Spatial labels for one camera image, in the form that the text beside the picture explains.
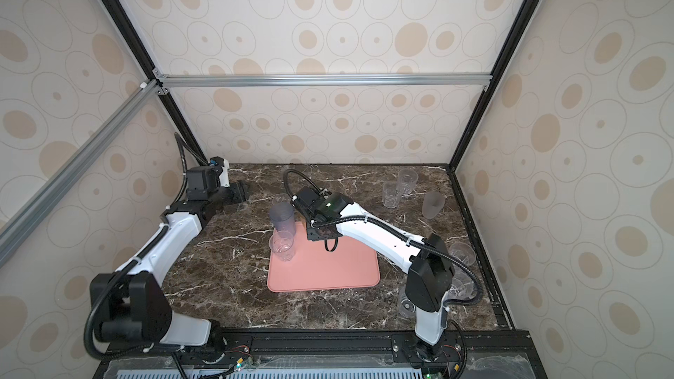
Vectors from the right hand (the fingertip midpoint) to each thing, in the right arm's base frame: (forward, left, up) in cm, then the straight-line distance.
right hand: (319, 232), depth 82 cm
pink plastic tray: (-4, -11, -16) cm, 20 cm away
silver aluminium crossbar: (+51, -7, +23) cm, 56 cm away
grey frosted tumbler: (+12, +14, -8) cm, 20 cm away
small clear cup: (+1, +14, -9) cm, 17 cm away
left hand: (+15, +23, +9) cm, 28 cm away
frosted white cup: (+19, -42, -11) cm, 47 cm away
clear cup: (+31, -34, -10) cm, 47 cm away
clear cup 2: (+25, -27, -13) cm, 39 cm away
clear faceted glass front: (-19, -26, -15) cm, 36 cm away
